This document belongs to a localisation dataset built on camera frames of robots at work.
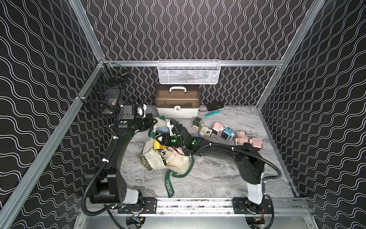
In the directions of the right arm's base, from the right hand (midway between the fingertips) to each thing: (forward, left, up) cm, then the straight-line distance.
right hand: (157, 138), depth 80 cm
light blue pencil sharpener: (+9, -2, -3) cm, 10 cm away
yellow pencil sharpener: (-4, 0, 0) cm, 5 cm away
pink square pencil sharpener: (+6, -63, -13) cm, 64 cm away
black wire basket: (+28, +38, +9) cm, 48 cm away
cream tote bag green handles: (-6, -7, -16) cm, 18 cm away
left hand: (+9, +1, +8) cm, 12 cm away
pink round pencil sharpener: (+9, -54, -13) cm, 56 cm away
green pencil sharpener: (+19, -24, -10) cm, 32 cm away
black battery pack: (+44, -37, -17) cm, 60 cm away
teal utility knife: (+36, -37, -17) cm, 54 cm away
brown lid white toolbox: (+36, -10, -5) cm, 38 cm away
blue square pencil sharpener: (+12, -44, -12) cm, 47 cm away
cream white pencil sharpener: (+15, -29, -14) cm, 36 cm away
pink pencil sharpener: (+18, -38, -13) cm, 44 cm away
